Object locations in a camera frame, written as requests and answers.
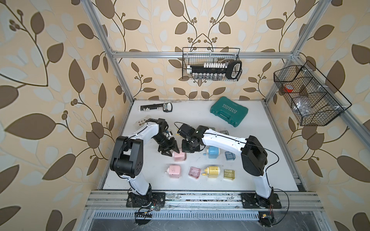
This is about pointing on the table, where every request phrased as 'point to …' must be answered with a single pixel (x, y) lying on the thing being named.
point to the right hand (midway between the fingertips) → (185, 150)
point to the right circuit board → (266, 218)
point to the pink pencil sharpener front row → (174, 171)
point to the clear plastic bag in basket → (302, 106)
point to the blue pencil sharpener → (213, 152)
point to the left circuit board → (142, 218)
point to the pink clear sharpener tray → (194, 172)
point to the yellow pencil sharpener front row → (212, 172)
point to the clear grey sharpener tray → (224, 132)
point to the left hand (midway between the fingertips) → (174, 151)
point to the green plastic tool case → (232, 111)
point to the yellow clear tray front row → (229, 173)
